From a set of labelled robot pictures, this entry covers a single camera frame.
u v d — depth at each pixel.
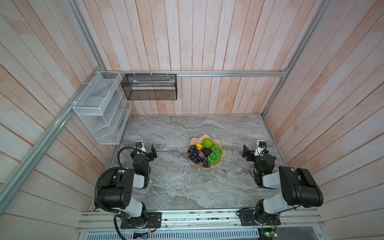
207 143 0.93
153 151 0.84
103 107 0.66
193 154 0.88
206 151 0.94
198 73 0.98
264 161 0.70
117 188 0.45
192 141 0.99
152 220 0.73
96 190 0.42
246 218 0.74
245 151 0.84
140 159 0.70
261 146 0.77
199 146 0.95
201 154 0.92
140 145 0.77
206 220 0.75
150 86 1.04
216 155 0.88
